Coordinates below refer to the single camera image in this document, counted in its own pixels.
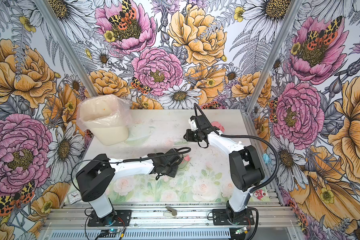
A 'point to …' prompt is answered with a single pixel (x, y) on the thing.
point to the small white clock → (74, 197)
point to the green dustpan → (183, 167)
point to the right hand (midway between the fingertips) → (186, 140)
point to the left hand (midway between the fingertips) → (171, 173)
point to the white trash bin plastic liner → (108, 117)
